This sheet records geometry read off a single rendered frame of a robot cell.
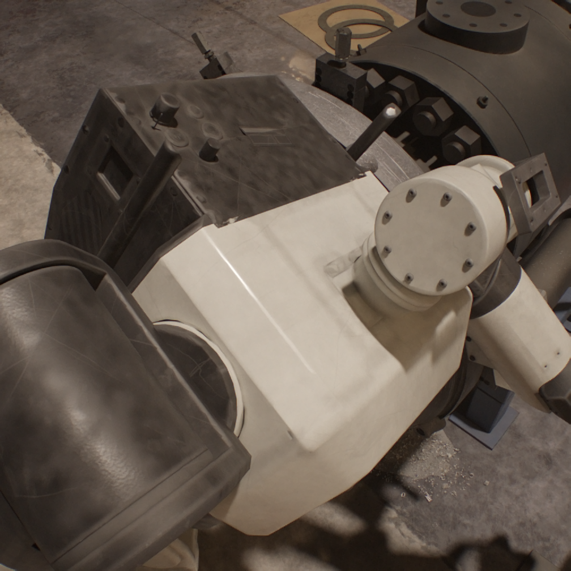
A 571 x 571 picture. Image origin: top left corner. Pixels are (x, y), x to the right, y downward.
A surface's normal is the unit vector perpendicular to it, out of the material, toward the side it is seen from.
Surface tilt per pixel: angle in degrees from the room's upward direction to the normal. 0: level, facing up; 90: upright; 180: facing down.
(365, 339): 36
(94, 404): 29
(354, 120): 14
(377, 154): 24
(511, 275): 45
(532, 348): 54
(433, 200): 65
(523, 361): 74
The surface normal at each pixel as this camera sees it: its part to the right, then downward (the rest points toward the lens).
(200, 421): -0.11, -0.14
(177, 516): 0.41, -0.50
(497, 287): 0.17, 0.22
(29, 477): -0.29, 0.01
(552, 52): 0.32, -0.30
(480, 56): 0.11, -0.51
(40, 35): -0.07, -0.65
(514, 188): -0.58, 0.29
